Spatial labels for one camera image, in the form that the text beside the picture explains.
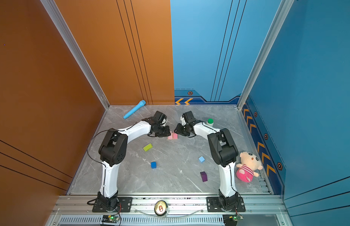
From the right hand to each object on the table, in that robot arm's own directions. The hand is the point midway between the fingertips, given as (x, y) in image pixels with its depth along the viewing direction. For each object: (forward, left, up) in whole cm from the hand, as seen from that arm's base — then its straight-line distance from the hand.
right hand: (175, 131), depth 98 cm
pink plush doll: (-25, -44, +2) cm, 50 cm away
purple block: (-29, -18, -5) cm, 35 cm away
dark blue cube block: (-22, +13, -4) cm, 26 cm away
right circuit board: (-49, -32, -5) cm, 59 cm away
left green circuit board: (-50, +30, -5) cm, 58 cm away
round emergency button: (-47, +5, +6) cm, 47 cm away
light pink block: (-4, +3, -1) cm, 5 cm away
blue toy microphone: (+24, +34, -1) cm, 42 cm away
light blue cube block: (-20, -17, -2) cm, 26 cm away
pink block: (-4, 0, -1) cm, 4 cm away
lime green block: (-10, +18, -4) cm, 21 cm away
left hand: (0, +3, -1) cm, 3 cm away
